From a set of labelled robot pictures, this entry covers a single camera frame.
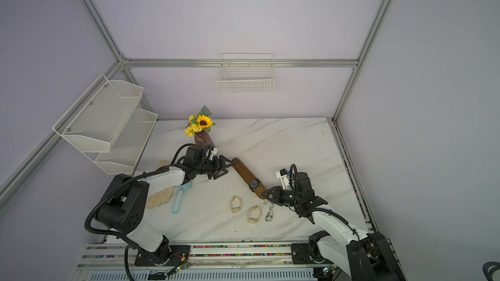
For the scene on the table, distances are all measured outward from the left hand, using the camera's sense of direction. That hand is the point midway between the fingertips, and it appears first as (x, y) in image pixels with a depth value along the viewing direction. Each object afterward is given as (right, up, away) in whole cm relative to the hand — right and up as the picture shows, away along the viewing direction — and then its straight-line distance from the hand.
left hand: (231, 168), depth 89 cm
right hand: (+16, -11, -7) cm, 21 cm away
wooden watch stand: (+8, -3, -2) cm, 9 cm away
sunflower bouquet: (-14, +21, -2) cm, 25 cm away
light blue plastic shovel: (-24, -9, +2) cm, 26 cm away
